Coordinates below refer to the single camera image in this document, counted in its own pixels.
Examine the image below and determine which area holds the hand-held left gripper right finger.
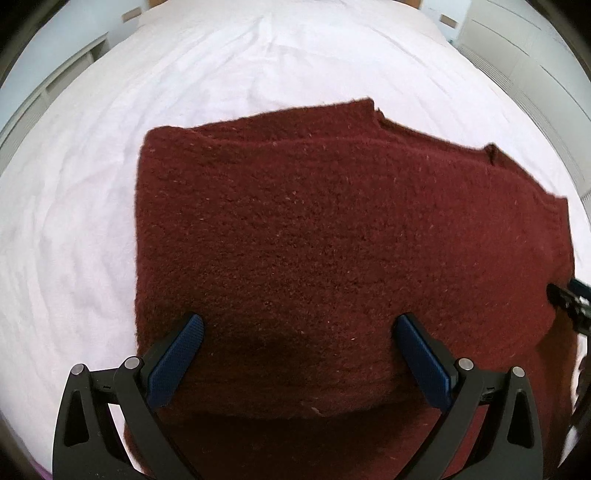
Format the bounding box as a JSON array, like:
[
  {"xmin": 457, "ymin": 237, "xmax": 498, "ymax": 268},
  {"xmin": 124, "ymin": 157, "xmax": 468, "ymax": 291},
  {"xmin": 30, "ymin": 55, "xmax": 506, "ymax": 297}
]
[{"xmin": 393, "ymin": 313, "xmax": 544, "ymax": 480}]

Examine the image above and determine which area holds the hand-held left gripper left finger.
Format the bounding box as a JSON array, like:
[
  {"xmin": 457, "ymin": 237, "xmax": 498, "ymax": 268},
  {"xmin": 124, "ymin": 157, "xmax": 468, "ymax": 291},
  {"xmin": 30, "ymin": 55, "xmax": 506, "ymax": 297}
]
[{"xmin": 53, "ymin": 312, "xmax": 205, "ymax": 480}]

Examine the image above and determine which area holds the dark red knit sweater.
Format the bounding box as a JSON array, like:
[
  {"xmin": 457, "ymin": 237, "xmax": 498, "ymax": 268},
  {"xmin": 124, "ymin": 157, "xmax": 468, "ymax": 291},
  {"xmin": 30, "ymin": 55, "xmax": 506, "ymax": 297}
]
[{"xmin": 122, "ymin": 97, "xmax": 579, "ymax": 480}]

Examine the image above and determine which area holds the white wardrobe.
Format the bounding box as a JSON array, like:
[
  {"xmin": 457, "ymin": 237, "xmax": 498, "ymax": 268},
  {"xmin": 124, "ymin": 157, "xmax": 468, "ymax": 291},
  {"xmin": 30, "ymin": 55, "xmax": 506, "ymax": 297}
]
[{"xmin": 455, "ymin": 0, "xmax": 591, "ymax": 195}]

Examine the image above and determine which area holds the white bed sheet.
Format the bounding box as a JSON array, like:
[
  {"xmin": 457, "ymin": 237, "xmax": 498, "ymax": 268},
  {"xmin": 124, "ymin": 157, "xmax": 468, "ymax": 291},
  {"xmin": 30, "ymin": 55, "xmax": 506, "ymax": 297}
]
[{"xmin": 0, "ymin": 0, "xmax": 586, "ymax": 476}]

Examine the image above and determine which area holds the white slatted cabinet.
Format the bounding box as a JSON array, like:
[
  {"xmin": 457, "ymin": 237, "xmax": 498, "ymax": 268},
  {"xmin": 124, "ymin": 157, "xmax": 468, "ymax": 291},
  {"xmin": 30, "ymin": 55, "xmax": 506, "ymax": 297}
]
[{"xmin": 0, "ymin": 30, "xmax": 112, "ymax": 148}]

